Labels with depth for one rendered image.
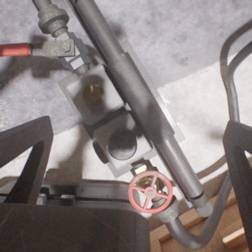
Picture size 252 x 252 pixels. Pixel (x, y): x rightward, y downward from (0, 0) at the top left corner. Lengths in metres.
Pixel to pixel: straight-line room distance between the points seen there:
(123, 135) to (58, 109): 0.57
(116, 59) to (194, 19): 0.67
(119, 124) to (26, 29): 0.67
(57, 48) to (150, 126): 0.21
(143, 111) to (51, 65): 0.67
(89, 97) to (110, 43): 0.10
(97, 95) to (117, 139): 0.08
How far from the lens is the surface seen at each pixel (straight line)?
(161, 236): 0.88
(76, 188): 0.76
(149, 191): 0.38
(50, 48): 0.42
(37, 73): 0.94
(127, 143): 0.36
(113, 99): 0.40
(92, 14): 0.32
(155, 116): 0.29
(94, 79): 0.41
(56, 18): 0.46
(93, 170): 0.91
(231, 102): 0.91
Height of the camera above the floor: 0.86
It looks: 84 degrees down
